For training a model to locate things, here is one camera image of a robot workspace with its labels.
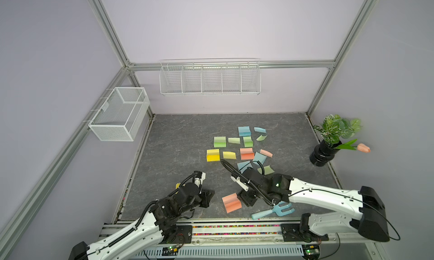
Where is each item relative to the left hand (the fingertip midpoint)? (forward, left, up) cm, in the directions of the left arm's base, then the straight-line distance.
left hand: (215, 194), depth 76 cm
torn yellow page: (+25, -9, -9) cm, 29 cm away
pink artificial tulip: (+9, -64, +17) cm, 67 cm away
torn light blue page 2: (+22, -27, -7) cm, 35 cm away
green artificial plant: (+21, -58, +17) cm, 64 cm away
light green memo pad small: (+32, -22, -8) cm, 40 cm away
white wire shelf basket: (+62, -1, +21) cm, 65 cm away
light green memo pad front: (+36, -4, -10) cm, 37 cm away
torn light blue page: (+44, -31, -9) cm, 55 cm away
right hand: (0, -12, +1) cm, 12 cm away
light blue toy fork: (-7, -29, -8) cm, 31 cm away
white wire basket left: (+36, +45, +16) cm, 60 cm away
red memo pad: (-2, -8, -7) cm, 10 cm away
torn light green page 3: (+14, -30, -10) cm, 34 cm away
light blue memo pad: (+43, -21, -10) cm, 49 cm away
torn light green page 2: (+37, -31, -10) cm, 49 cm away
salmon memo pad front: (+25, -20, -9) cm, 33 cm away
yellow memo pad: (+26, 0, -10) cm, 28 cm away
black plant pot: (+17, -58, +1) cm, 61 cm away
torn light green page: (+36, -13, -9) cm, 39 cm away
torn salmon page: (+25, -31, -9) cm, 41 cm away
